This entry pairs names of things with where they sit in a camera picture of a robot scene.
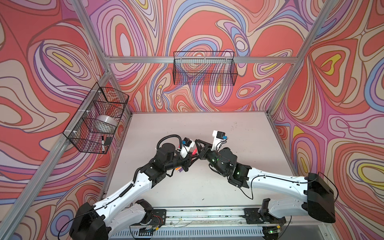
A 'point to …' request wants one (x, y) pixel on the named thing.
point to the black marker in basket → (103, 144)
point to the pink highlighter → (194, 151)
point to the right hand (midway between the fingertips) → (194, 146)
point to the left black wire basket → (92, 128)
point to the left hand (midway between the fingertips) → (198, 154)
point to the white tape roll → (105, 122)
